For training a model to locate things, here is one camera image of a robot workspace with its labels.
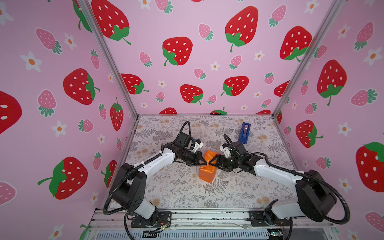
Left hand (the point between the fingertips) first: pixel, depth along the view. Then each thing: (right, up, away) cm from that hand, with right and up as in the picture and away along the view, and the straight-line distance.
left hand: (207, 164), depth 80 cm
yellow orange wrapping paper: (0, -4, -3) cm, 5 cm away
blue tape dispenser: (+28, +16, +24) cm, 40 cm away
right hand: (+2, -2, +1) cm, 3 cm away
